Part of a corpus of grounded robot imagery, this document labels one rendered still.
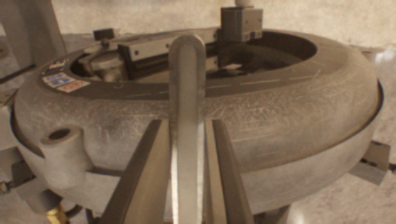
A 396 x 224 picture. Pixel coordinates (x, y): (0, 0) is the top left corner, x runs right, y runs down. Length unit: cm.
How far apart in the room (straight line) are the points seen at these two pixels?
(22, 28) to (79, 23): 31
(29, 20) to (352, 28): 176
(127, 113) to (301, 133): 16
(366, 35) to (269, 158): 141
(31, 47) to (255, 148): 129
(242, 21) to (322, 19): 85
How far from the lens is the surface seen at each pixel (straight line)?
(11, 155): 52
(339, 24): 141
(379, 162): 38
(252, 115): 18
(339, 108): 24
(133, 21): 112
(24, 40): 137
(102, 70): 43
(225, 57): 60
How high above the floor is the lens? 110
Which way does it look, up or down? 61 degrees down
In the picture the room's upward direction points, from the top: 171 degrees clockwise
